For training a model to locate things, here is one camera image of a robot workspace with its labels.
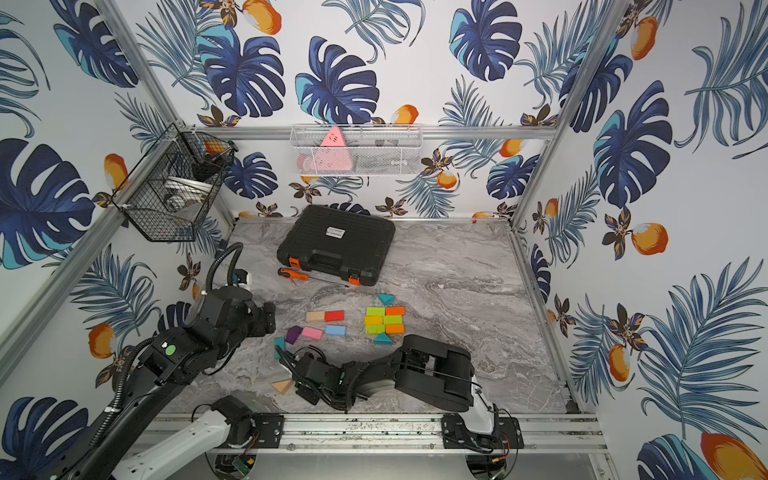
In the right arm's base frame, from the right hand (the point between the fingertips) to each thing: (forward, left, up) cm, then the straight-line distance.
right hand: (303, 376), depth 84 cm
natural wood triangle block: (-3, +5, +2) cm, 6 cm away
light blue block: (+14, -8, +1) cm, 16 cm away
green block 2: (+13, -20, +2) cm, 24 cm away
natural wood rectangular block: (+17, -1, +3) cm, 18 cm away
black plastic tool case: (+44, -6, +8) cm, 45 cm away
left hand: (+9, +7, +25) cm, 27 cm away
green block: (+20, -19, +1) cm, 28 cm away
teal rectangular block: (+10, +9, +1) cm, 13 cm away
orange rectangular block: (+14, -26, +1) cm, 29 cm away
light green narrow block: (+17, -25, +2) cm, 30 cm away
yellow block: (+17, -19, +2) cm, 25 cm away
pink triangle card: (+55, -7, +36) cm, 66 cm away
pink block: (+12, -1, +1) cm, 13 cm away
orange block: (+21, -26, 0) cm, 33 cm away
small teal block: (+10, -22, +1) cm, 24 cm away
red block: (+18, -7, +2) cm, 19 cm away
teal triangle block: (+24, -23, +2) cm, 34 cm away
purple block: (+12, +5, +2) cm, 13 cm away
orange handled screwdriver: (+33, +11, +4) cm, 35 cm away
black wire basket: (+36, +33, +39) cm, 62 cm away
